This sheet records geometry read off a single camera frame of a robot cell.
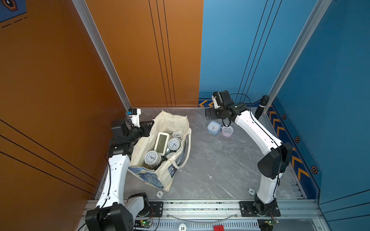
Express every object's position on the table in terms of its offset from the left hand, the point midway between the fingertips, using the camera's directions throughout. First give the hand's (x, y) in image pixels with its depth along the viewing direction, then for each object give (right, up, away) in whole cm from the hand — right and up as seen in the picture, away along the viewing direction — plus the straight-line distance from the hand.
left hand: (153, 120), depth 75 cm
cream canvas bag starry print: (-4, -11, -4) cm, 12 cm away
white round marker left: (+2, -41, +3) cm, 41 cm away
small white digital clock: (+12, -9, +13) cm, 20 cm away
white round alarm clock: (-1, -21, +3) cm, 21 cm away
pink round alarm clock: (+46, -8, +27) cm, 54 cm away
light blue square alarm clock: (+37, -5, +28) cm, 46 cm away
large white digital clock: (+3, -13, +8) cm, 16 cm away
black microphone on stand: (+64, +11, +11) cm, 66 cm away
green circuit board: (-5, -51, -4) cm, 52 cm away
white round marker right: (+53, -40, +4) cm, 67 cm away
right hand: (+33, +5, +10) cm, 35 cm away
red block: (+33, -51, -8) cm, 61 cm away
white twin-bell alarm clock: (+10, -14, +12) cm, 21 cm away
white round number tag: (+16, -48, -12) cm, 52 cm away
